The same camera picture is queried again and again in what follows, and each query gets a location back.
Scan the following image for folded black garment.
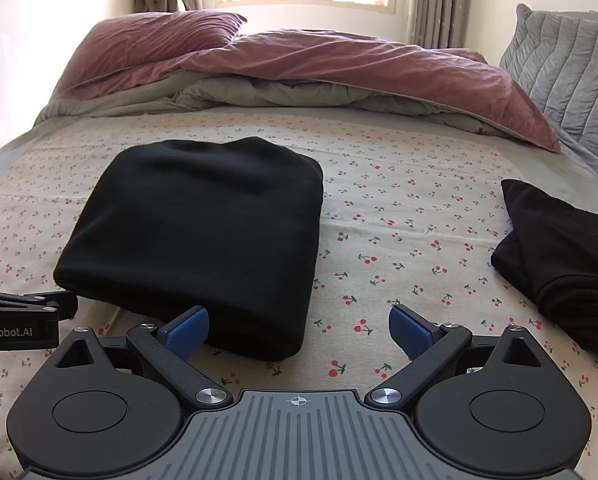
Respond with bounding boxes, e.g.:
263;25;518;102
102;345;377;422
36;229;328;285
490;179;598;375

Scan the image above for pink and grey duvet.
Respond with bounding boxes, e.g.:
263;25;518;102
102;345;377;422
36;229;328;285
34;30;562;153

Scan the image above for black fleece pants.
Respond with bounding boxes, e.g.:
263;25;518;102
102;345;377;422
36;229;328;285
53;136;325;362

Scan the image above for cherry print bed sheet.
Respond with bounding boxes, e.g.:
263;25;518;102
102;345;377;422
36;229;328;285
0;112;598;480

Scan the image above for grey quilted headboard cover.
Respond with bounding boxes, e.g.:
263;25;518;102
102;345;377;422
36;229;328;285
499;3;598;161

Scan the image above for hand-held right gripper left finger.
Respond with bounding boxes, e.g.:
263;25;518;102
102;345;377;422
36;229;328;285
54;305;232;407

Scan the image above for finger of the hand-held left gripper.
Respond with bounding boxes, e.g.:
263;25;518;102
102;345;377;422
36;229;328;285
0;287;78;321

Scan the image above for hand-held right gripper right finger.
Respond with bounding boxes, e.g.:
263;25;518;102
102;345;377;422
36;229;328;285
366;304;547;406

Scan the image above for pink pillow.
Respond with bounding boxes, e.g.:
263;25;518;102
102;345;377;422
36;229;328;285
52;10;247;101

